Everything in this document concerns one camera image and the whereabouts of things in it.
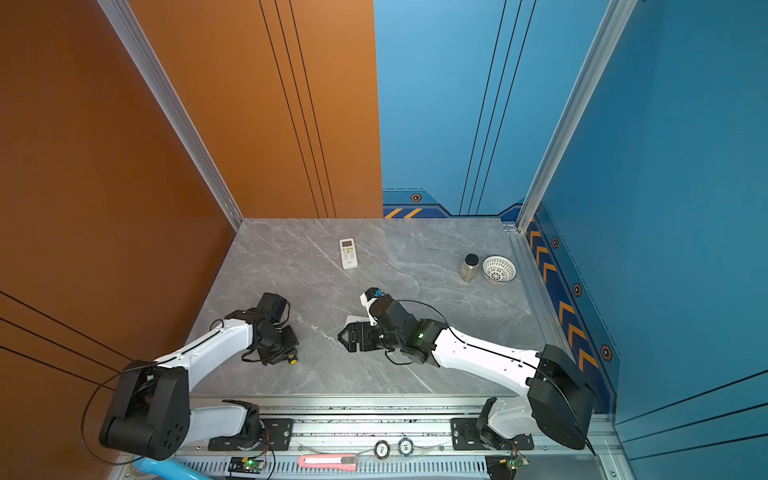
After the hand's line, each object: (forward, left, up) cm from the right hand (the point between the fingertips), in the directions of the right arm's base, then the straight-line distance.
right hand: (347, 338), depth 75 cm
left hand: (+3, +17, -13) cm, 22 cm away
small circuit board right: (-24, -40, -14) cm, 49 cm away
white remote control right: (+39, +5, -12) cm, 41 cm away
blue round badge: (-21, -14, -15) cm, 29 cm away
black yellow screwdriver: (-1, +17, -11) cm, 21 cm away
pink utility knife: (-24, +3, -14) cm, 28 cm away
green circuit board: (-25, +24, -15) cm, 38 cm away
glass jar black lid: (+27, -36, -6) cm, 46 cm away
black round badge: (-22, -9, -14) cm, 27 cm away
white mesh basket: (+31, -49, -13) cm, 59 cm away
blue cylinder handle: (-26, +39, -10) cm, 48 cm away
